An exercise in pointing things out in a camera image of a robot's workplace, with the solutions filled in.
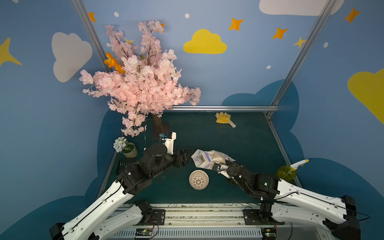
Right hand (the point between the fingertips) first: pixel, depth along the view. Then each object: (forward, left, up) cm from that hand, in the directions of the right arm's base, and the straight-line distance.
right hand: (229, 160), depth 75 cm
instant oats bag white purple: (-4, +12, +9) cm, 15 cm away
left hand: (-2, +21, +13) cm, 24 cm away
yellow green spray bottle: (0, -34, -9) cm, 35 cm away
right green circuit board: (-28, -21, -20) cm, 40 cm away
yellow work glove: (+47, -3, -18) cm, 50 cm away
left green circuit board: (-31, +41, -19) cm, 55 cm away
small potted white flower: (+8, +62, -4) cm, 62 cm away
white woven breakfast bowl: (-5, +15, -17) cm, 24 cm away
